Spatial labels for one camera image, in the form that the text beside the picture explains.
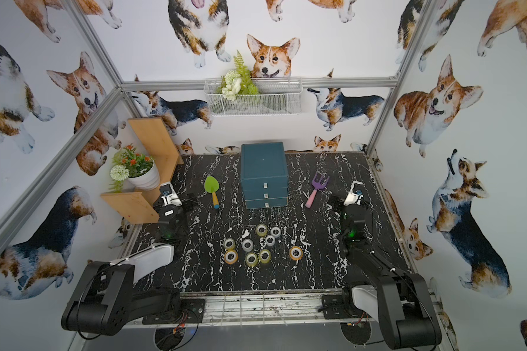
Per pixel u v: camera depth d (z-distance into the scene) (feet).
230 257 2.81
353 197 2.37
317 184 3.61
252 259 2.80
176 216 2.14
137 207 2.81
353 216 2.10
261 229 3.04
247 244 2.90
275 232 3.04
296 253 2.85
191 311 2.44
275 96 3.04
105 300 1.36
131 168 2.97
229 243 2.91
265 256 2.81
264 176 2.77
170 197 2.35
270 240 2.96
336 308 2.40
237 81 2.56
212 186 3.60
